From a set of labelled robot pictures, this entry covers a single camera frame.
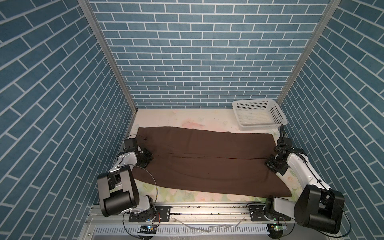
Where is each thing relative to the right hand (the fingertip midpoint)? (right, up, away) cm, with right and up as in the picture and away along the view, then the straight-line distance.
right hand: (268, 165), depth 84 cm
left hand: (-68, +5, +6) cm, 69 cm away
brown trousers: (-34, +1, +7) cm, 34 cm away
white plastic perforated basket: (+8, +31, +35) cm, 48 cm away
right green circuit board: (-1, -26, -13) cm, 29 cm away
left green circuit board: (-64, -28, -12) cm, 71 cm away
